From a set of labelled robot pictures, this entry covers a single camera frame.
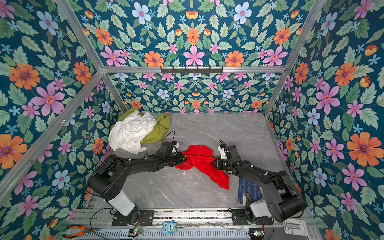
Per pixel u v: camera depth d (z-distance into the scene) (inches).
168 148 29.3
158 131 38.8
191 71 36.6
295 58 33.9
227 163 30.0
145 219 28.9
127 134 38.3
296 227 27.1
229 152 27.9
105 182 18.5
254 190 32.3
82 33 30.2
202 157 34.7
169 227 27.6
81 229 27.7
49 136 22.6
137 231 27.7
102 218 29.5
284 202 16.8
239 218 28.7
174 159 32.3
